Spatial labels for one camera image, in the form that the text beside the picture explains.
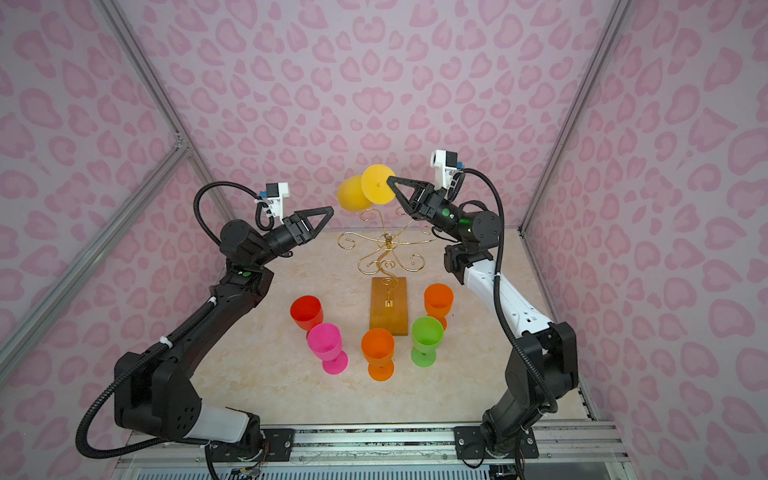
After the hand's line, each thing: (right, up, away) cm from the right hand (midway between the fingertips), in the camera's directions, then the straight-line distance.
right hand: (391, 189), depth 55 cm
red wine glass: (-23, -27, +26) cm, 44 cm away
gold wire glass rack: (-1, -12, +23) cm, 26 cm away
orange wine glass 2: (-3, -35, +20) cm, 41 cm away
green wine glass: (+10, -34, +27) cm, 44 cm away
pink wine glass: (-18, -35, +25) cm, 46 cm away
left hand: (-13, -2, +9) cm, 16 cm away
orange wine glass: (+13, -24, +28) cm, 39 cm away
